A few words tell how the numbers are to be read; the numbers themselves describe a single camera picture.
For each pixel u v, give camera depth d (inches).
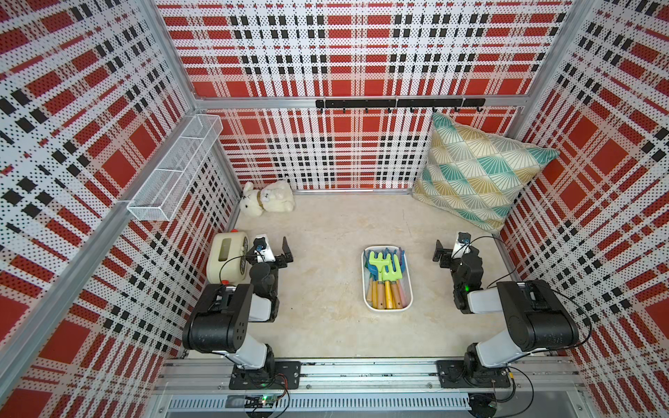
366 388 28.7
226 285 34.4
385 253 34.2
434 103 34.8
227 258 34.9
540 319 17.9
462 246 30.3
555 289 32.2
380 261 34.2
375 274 34.2
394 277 34.2
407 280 34.0
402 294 34.5
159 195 27.4
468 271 27.7
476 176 35.7
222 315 18.7
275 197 41.6
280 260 31.7
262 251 29.4
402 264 35.6
